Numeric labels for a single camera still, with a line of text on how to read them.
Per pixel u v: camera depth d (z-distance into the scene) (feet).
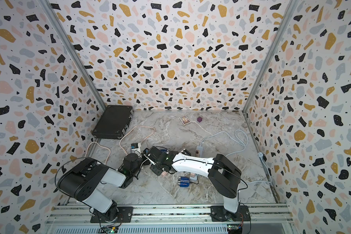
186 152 3.11
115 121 3.60
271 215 2.50
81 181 1.51
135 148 2.68
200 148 3.20
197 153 2.90
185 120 3.74
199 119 3.83
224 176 1.50
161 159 2.10
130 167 2.33
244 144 3.32
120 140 3.32
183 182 2.73
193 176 2.74
